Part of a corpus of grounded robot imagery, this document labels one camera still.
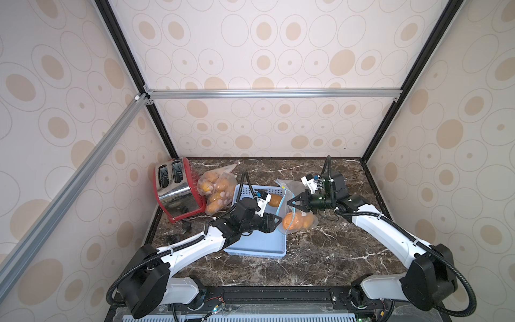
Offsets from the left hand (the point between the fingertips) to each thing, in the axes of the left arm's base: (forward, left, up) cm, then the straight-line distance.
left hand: (283, 219), depth 77 cm
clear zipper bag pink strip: (+14, +26, -5) cm, 30 cm away
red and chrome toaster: (+24, +52, -14) cm, 59 cm away
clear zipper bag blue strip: (+16, -4, -2) cm, 17 cm away
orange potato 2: (+11, +30, -9) cm, 33 cm away
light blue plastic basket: (-5, +4, -14) cm, 15 cm away
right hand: (+6, -5, +4) cm, 8 cm away
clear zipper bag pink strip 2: (+20, +34, -3) cm, 40 cm away
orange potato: (+4, -12, -10) cm, 16 cm away
